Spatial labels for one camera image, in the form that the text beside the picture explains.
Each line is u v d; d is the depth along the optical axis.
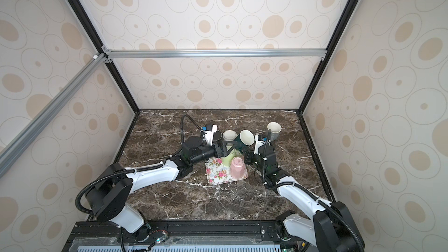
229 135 0.96
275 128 1.02
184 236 0.73
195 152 0.64
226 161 0.90
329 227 0.41
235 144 0.89
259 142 0.76
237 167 0.83
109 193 0.44
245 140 0.87
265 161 0.62
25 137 0.55
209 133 0.73
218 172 0.92
